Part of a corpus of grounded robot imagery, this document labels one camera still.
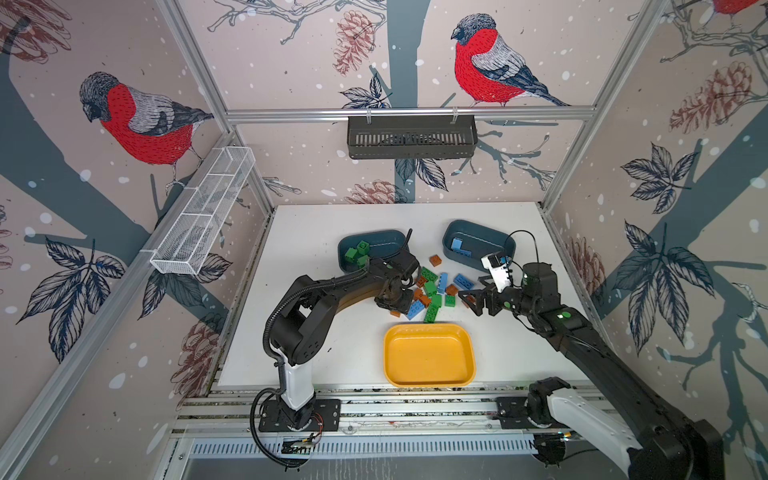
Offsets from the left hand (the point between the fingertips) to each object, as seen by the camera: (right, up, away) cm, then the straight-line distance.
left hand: (401, 305), depth 90 cm
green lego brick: (-15, +14, +14) cm, 25 cm away
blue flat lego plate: (+21, +6, +7) cm, 23 cm away
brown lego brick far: (+12, +13, +14) cm, 23 cm away
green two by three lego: (+9, +8, +11) cm, 16 cm away
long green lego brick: (+10, -2, +2) cm, 11 cm away
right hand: (+18, +7, -11) cm, 22 cm away
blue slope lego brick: (+21, +18, +17) cm, 32 cm away
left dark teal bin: (-7, +18, +21) cm, 28 cm away
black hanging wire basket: (+4, +57, +15) cm, 59 cm away
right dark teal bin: (+25, +19, +18) cm, 36 cm away
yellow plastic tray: (+8, -13, -5) cm, 16 cm away
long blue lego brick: (+4, -1, +2) cm, 5 cm away
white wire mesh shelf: (-53, +19, -19) cm, 60 cm away
